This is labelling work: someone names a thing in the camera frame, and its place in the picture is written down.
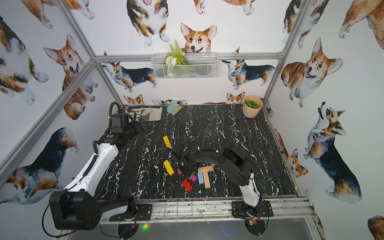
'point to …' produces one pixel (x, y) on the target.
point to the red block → (187, 185)
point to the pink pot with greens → (252, 106)
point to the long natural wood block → (205, 169)
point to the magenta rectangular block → (179, 171)
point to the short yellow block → (167, 141)
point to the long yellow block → (169, 169)
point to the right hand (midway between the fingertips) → (189, 171)
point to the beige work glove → (147, 114)
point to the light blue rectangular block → (200, 177)
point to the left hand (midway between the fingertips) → (141, 122)
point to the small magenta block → (193, 177)
